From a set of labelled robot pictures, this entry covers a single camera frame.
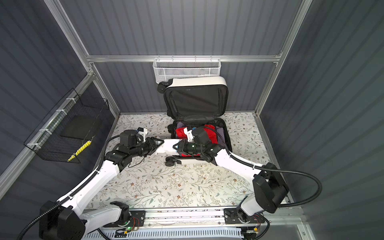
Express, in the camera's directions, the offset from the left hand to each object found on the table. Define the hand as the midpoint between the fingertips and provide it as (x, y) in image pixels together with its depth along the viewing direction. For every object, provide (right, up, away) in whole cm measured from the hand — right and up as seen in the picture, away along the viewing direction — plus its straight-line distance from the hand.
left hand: (163, 142), depth 78 cm
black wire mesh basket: (-46, +7, -4) cm, 47 cm away
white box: (+2, -2, -1) cm, 3 cm away
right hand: (+6, -3, -2) cm, 7 cm away
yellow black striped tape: (-34, +1, -8) cm, 35 cm away
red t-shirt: (+7, +4, +18) cm, 20 cm away
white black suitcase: (+17, +21, +18) cm, 32 cm away
